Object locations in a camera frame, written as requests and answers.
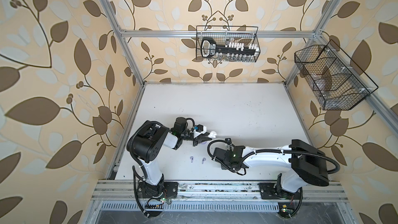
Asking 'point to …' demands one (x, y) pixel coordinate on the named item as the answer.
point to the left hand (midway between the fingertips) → (211, 135)
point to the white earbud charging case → (212, 135)
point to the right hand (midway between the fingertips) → (225, 165)
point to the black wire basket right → (337, 83)
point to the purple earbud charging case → (204, 142)
